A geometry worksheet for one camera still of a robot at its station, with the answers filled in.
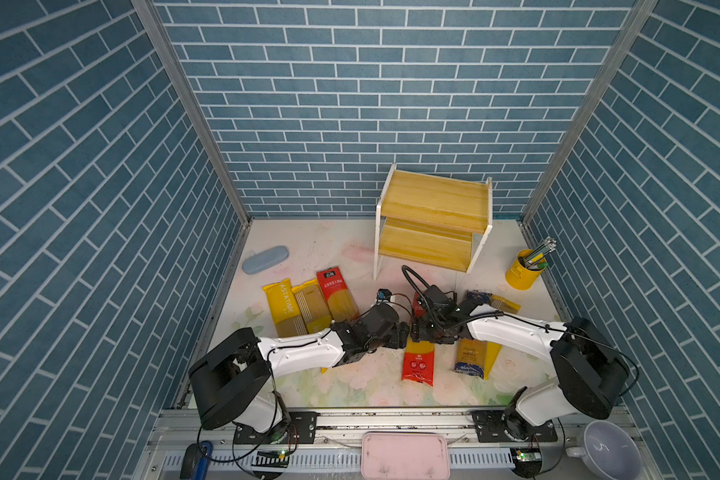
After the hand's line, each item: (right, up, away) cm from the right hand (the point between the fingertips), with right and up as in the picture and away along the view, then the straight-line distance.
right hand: (416, 331), depth 88 cm
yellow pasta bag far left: (-40, +4, +6) cm, 41 cm away
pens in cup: (+39, +21, +7) cm, 45 cm away
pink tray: (-6, -23, -19) cm, 31 cm away
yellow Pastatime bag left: (-32, +6, +6) cm, 34 cm away
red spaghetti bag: (-25, +9, +8) cm, 28 cm away
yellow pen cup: (+35, +15, +8) cm, 39 cm away
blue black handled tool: (-53, -24, -20) cm, 62 cm away
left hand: (-4, +1, -4) cm, 6 cm away
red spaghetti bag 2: (0, -5, -5) cm, 7 cm away
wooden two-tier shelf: (+3, +33, -10) cm, 35 cm away
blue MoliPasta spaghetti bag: (+14, -5, -6) cm, 16 cm away
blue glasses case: (-52, +21, +20) cm, 60 cm away
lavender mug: (+44, -24, -17) cm, 53 cm away
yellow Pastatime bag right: (+29, +7, +6) cm, 30 cm away
